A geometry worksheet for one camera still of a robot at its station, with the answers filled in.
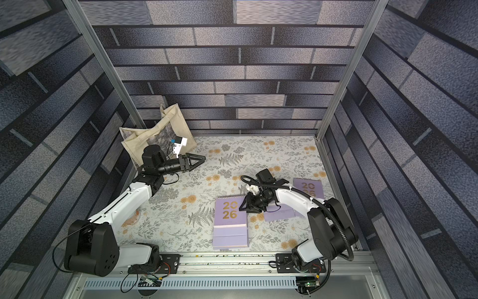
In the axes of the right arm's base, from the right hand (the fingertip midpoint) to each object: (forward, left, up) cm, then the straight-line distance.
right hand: (241, 209), depth 83 cm
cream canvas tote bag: (+31, +42, +17) cm, 55 cm away
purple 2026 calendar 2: (+15, -37, -5) cm, 40 cm away
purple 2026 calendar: (-6, +5, -1) cm, 8 cm away
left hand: (+11, +15, +22) cm, 29 cm away
